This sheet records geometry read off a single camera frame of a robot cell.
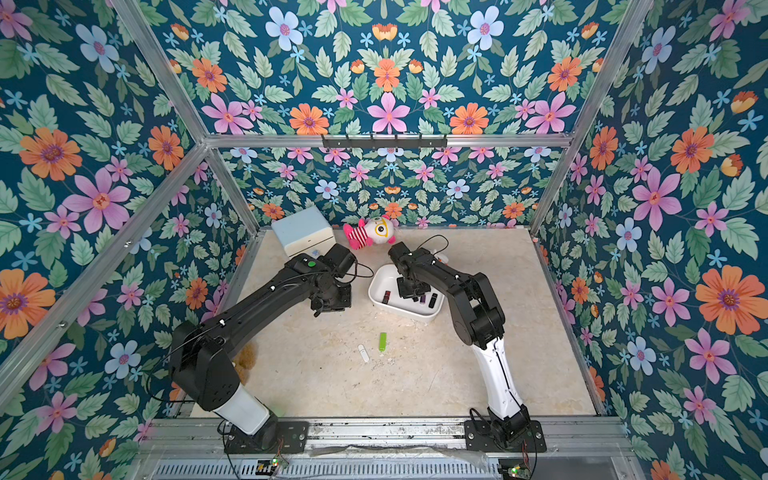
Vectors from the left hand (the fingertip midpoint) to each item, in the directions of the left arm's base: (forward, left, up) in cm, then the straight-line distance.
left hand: (348, 304), depth 83 cm
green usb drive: (-6, -9, -14) cm, 18 cm away
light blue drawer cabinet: (+28, +16, +1) cm, 32 cm away
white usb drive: (-8, -2, -14) cm, 16 cm away
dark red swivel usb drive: (+8, -10, -13) cm, 18 cm away
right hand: (+11, -20, -13) cm, 26 cm away
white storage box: (+15, -10, -9) cm, 20 cm away
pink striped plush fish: (+35, -7, -7) cm, 37 cm away
